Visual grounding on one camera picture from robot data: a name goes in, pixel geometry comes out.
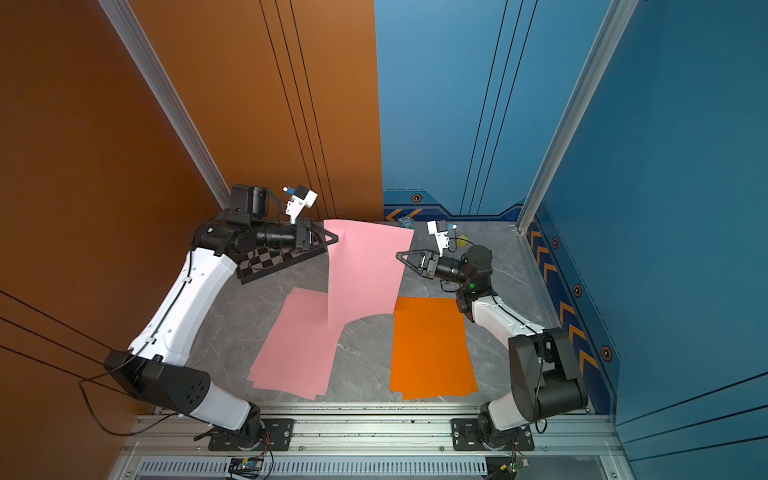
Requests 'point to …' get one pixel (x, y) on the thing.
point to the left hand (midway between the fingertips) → (336, 236)
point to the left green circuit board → (246, 467)
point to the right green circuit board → (504, 467)
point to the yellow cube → (462, 242)
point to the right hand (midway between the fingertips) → (401, 261)
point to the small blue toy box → (406, 222)
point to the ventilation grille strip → (321, 467)
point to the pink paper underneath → (296, 359)
